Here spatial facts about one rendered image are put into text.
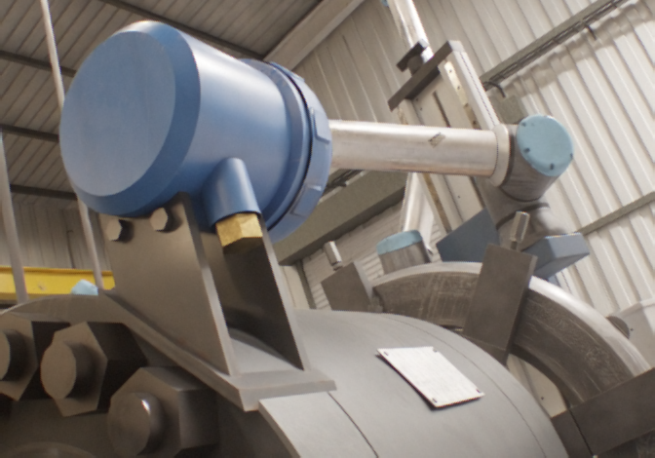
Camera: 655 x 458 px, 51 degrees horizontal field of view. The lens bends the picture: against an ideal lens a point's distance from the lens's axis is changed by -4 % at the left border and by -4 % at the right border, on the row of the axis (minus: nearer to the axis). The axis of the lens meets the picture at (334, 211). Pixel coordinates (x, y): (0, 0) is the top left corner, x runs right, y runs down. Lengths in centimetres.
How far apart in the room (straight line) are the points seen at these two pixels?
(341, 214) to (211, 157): 1065
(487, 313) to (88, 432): 73
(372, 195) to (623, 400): 985
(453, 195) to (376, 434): 179
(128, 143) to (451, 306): 78
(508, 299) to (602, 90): 904
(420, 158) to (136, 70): 117
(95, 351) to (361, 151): 118
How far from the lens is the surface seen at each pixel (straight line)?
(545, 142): 170
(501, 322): 114
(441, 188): 226
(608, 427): 111
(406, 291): 123
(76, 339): 52
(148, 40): 53
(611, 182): 980
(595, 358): 113
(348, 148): 160
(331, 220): 1124
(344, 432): 50
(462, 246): 216
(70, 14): 1140
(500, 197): 183
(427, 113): 237
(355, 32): 1227
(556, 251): 176
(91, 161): 54
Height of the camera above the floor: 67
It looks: 20 degrees up
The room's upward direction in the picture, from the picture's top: 20 degrees counter-clockwise
